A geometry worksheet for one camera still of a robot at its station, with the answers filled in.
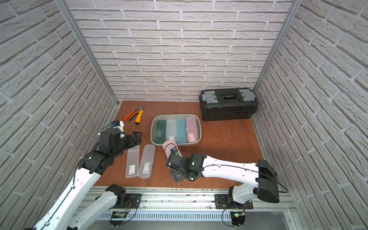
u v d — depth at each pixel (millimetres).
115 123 629
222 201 741
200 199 762
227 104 974
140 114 1118
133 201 730
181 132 1005
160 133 979
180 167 526
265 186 414
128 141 643
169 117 1063
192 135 947
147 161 877
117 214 725
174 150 654
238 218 706
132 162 852
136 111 1137
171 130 1020
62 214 391
